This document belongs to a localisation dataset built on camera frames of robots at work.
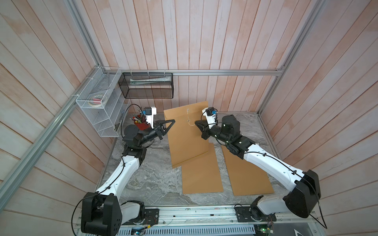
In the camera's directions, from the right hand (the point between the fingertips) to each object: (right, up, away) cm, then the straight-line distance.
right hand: (195, 122), depth 73 cm
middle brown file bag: (+4, -31, +15) cm, 35 cm away
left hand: (-10, -1, -5) cm, 11 cm away
